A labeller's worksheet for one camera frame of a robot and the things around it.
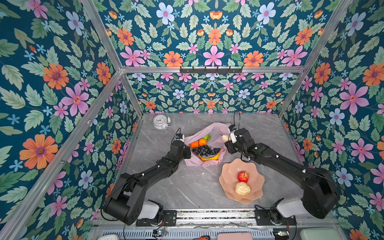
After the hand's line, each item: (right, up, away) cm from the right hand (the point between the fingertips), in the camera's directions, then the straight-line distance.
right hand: (229, 140), depth 86 cm
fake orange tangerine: (-21, -4, +10) cm, 23 cm away
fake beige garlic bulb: (+5, -24, -9) cm, 27 cm away
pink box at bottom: (0, -43, -17) cm, 47 cm away
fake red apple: (+7, -20, -4) cm, 21 cm away
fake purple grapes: (-10, -11, +9) cm, 17 cm away
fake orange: (-16, -2, +10) cm, 19 cm away
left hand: (-23, -2, +2) cm, 23 cm away
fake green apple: (-12, +1, +13) cm, 18 cm away
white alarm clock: (-47, +12, +25) cm, 54 cm away
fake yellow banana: (-14, -12, +3) cm, 19 cm away
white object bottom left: (-59, -43, -19) cm, 75 cm away
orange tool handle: (-14, -43, -19) cm, 49 cm away
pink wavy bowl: (-1, -22, -1) cm, 22 cm away
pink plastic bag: (-4, +4, +16) cm, 17 cm away
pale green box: (+40, -43, -17) cm, 61 cm away
